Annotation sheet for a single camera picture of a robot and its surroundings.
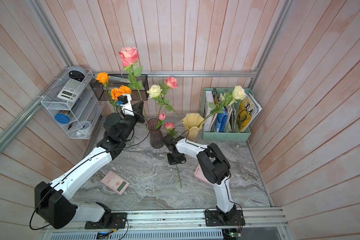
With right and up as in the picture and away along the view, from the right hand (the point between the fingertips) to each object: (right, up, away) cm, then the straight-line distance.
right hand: (175, 161), depth 95 cm
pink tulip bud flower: (-7, +28, -17) cm, 33 cm away
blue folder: (+30, +27, -1) cm, 41 cm away
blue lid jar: (-59, +27, -19) cm, 68 cm away
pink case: (+15, -5, -9) cm, 18 cm away
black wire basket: (-49, +48, +5) cm, 69 cm away
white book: (+22, +41, -1) cm, 46 cm away
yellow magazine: (+49, +36, 0) cm, 61 cm away
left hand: (-15, +34, -25) cm, 45 cm away
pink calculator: (-34, -9, -11) cm, 37 cm away
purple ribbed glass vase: (-12, +17, -2) cm, 21 cm away
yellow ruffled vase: (+12, +26, 0) cm, 29 cm away
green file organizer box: (+41, +19, +12) cm, 47 cm away
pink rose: (-1, +18, +11) cm, 22 cm away
